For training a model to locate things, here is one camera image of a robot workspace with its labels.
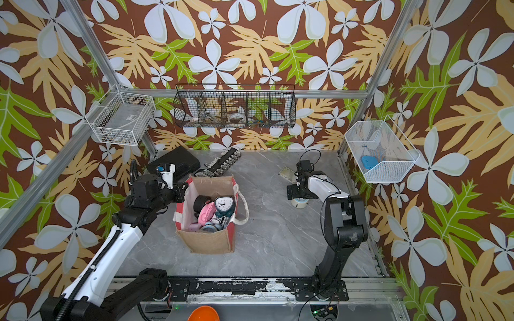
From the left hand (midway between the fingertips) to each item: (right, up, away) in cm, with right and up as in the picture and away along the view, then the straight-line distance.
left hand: (186, 181), depth 78 cm
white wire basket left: (-30, +27, +7) cm, 41 cm away
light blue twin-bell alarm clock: (+49, -11, +17) cm, 53 cm away
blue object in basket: (+74, +8, +2) cm, 74 cm away
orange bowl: (+10, -44, -12) cm, 47 cm away
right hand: (+49, -7, +19) cm, 53 cm away
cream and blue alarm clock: (+9, -19, +2) cm, 21 cm away
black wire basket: (+17, +36, +19) cm, 45 cm away
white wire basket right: (+81, +12, +5) cm, 82 cm away
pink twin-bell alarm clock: (+7, -13, +4) cm, 16 cm away
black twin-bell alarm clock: (+2, -10, +9) cm, 13 cm away
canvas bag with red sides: (+8, -3, +10) cm, 13 cm away
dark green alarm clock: (+14, -11, +6) cm, 19 cm away
